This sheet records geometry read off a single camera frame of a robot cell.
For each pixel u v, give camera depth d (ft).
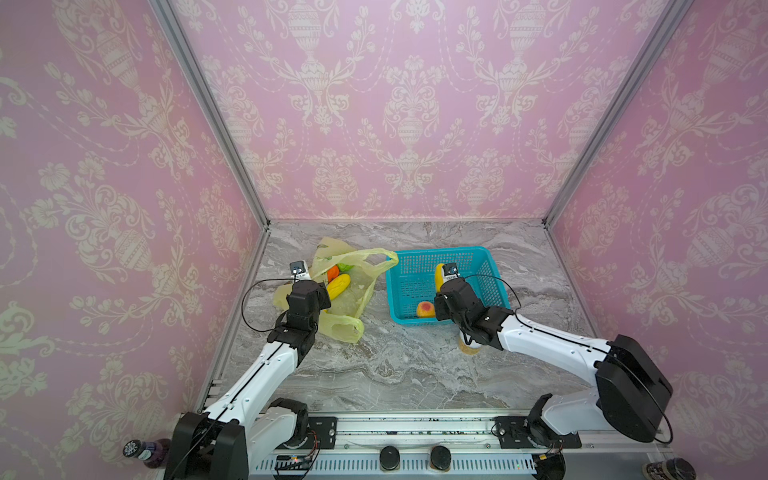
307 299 2.04
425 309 2.94
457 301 2.13
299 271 2.37
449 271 2.46
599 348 1.50
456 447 2.46
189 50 2.50
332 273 3.27
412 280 3.40
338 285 3.24
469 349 2.80
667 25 2.30
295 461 2.41
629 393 1.38
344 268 3.37
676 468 2.01
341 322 2.40
